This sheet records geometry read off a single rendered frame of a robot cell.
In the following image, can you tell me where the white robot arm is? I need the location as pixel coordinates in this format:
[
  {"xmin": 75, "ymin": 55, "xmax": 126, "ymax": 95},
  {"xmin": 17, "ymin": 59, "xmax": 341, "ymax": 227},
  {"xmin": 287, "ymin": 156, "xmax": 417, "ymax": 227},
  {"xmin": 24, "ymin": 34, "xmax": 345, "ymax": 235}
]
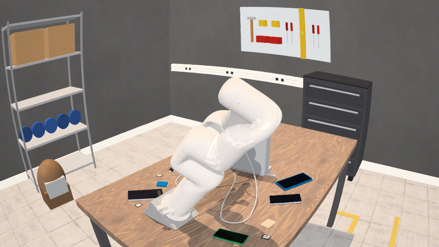
[{"xmin": 156, "ymin": 77, "xmax": 282, "ymax": 221}]

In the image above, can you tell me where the flat blue square block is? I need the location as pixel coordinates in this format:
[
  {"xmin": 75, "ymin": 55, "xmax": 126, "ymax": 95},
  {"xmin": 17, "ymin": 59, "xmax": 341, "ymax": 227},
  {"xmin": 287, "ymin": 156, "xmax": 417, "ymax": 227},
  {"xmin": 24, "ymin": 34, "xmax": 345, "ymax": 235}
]
[{"xmin": 156, "ymin": 181, "xmax": 168, "ymax": 187}]

